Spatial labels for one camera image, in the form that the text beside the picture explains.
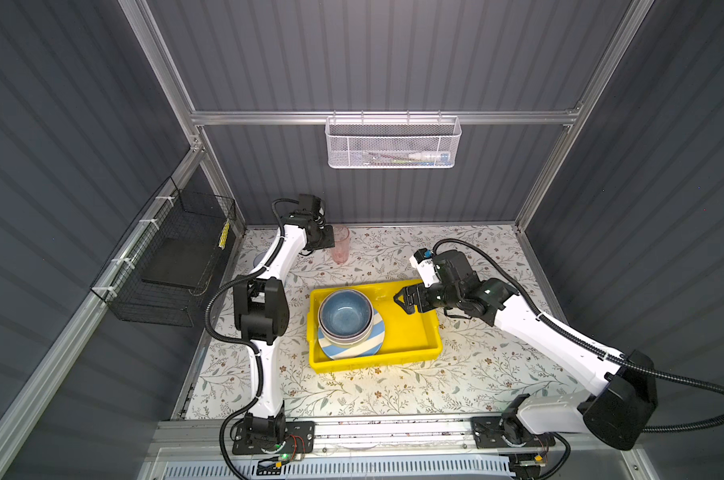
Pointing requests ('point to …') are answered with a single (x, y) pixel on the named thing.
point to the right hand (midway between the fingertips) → (409, 296)
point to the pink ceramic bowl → (346, 341)
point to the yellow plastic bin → (405, 337)
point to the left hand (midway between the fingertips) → (327, 239)
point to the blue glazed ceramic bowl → (345, 314)
